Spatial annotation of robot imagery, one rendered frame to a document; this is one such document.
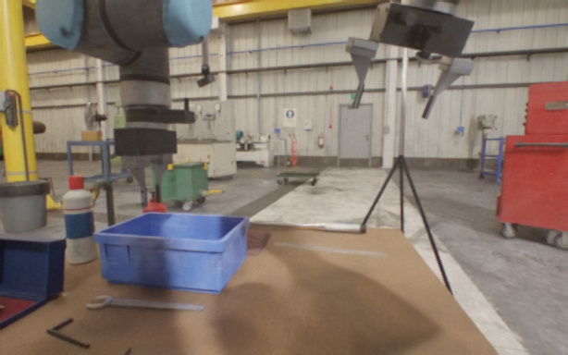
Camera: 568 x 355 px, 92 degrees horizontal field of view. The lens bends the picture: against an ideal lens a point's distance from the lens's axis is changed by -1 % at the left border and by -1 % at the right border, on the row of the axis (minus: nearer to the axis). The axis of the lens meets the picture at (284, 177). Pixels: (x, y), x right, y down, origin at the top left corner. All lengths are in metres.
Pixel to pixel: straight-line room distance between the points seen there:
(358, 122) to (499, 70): 4.41
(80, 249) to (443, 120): 10.22
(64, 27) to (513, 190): 2.84
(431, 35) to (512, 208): 2.53
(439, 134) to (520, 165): 7.69
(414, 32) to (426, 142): 9.95
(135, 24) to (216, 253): 0.41
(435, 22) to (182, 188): 3.15
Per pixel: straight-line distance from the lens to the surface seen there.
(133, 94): 0.58
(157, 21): 0.43
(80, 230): 0.89
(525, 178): 2.86
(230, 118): 6.48
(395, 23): 0.46
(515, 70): 11.34
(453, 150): 10.60
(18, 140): 4.32
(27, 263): 0.82
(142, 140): 0.56
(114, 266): 0.73
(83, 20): 0.50
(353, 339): 0.53
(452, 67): 0.53
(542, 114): 2.86
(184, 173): 3.37
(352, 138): 10.13
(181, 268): 0.64
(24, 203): 3.35
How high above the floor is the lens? 0.78
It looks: 7 degrees down
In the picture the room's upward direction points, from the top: straight up
